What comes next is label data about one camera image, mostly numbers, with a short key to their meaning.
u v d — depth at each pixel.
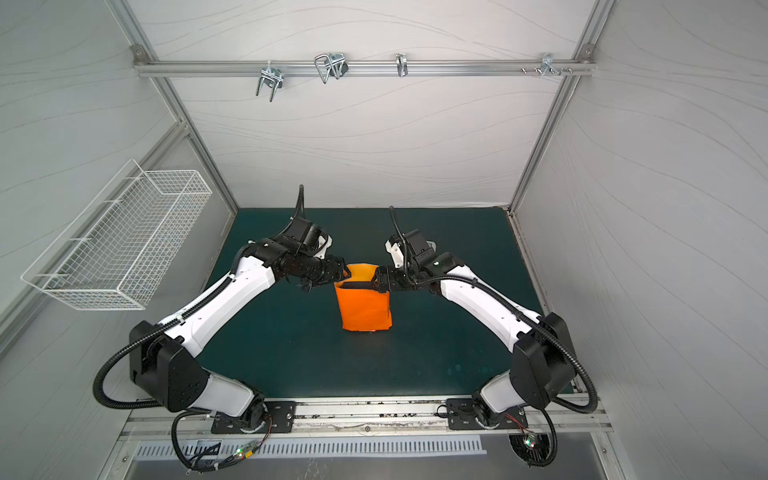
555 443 0.70
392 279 0.71
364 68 0.80
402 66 0.78
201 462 0.69
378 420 0.74
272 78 0.80
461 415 0.73
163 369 0.41
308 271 0.66
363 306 0.81
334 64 0.76
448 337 0.85
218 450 0.71
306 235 0.63
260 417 0.67
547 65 0.76
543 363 0.42
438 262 0.59
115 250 0.68
